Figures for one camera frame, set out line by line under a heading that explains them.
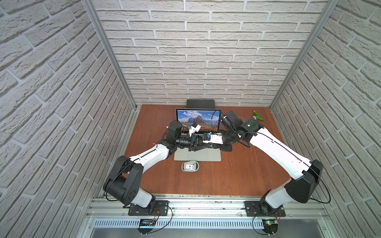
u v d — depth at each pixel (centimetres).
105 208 75
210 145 73
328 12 70
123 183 43
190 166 85
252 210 73
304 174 41
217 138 63
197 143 70
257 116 110
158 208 73
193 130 76
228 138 61
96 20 74
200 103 117
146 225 71
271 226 70
